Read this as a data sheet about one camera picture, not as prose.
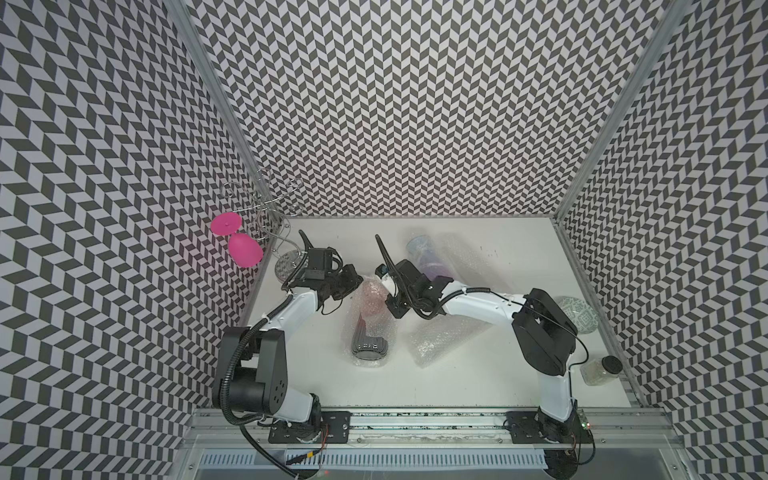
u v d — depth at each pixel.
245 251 0.88
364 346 0.77
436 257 0.99
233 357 0.41
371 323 0.82
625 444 0.72
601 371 0.74
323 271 0.70
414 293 0.68
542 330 0.51
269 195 1.16
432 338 0.79
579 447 0.68
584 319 0.89
